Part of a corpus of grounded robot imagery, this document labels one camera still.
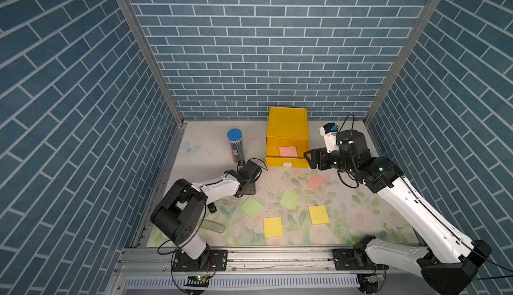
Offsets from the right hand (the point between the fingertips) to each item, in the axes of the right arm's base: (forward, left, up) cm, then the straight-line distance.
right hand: (315, 152), depth 71 cm
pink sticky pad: (+9, +9, -12) cm, 17 cm away
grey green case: (-21, +39, -26) cm, 51 cm away
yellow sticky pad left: (-18, +14, -29) cm, 37 cm away
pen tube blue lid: (+14, +33, -9) cm, 37 cm away
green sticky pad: (-11, +24, -28) cm, 38 cm away
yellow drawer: (+7, +16, -14) cm, 22 cm away
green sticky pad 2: (-6, +6, -29) cm, 30 cm away
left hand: (-2, +25, -28) cm, 38 cm away
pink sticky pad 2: (+4, -6, -30) cm, 31 cm away
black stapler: (-14, +40, -25) cm, 49 cm away
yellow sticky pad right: (-11, -7, -31) cm, 34 cm away
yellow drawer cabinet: (+19, +10, -7) cm, 22 cm away
